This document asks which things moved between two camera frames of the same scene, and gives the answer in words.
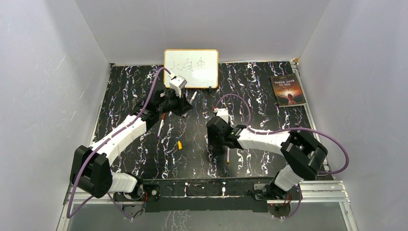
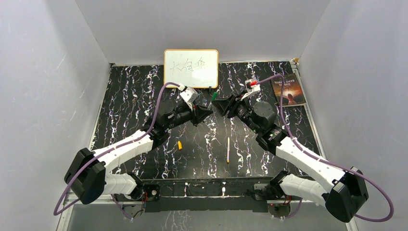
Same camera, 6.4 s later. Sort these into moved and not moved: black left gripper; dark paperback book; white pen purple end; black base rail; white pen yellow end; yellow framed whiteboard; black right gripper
Moved: black left gripper; white pen purple end; black right gripper
Not moved: dark paperback book; yellow framed whiteboard; white pen yellow end; black base rail
